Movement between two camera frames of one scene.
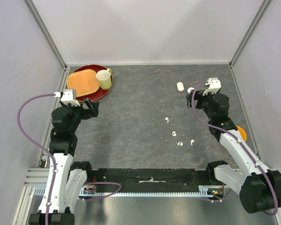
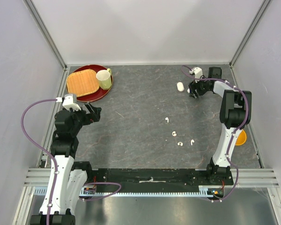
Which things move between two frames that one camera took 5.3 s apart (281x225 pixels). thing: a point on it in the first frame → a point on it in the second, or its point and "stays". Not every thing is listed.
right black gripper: x=198 y=95 → x=193 y=85
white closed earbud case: x=180 y=86 stays
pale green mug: x=104 y=76 stays
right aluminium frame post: x=232 y=60 stays
